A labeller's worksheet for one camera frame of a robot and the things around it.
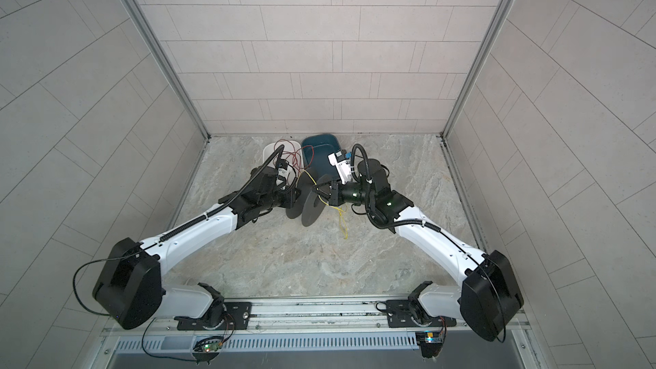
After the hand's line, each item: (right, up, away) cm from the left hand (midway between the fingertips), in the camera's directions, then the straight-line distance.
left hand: (305, 188), depth 83 cm
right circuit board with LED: (+36, -40, -15) cm, 56 cm away
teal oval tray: (+1, +13, +23) cm, 27 cm away
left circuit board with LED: (-21, -38, -19) cm, 47 cm away
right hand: (+4, +1, -13) cm, 14 cm away
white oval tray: (-18, +13, +22) cm, 31 cm away
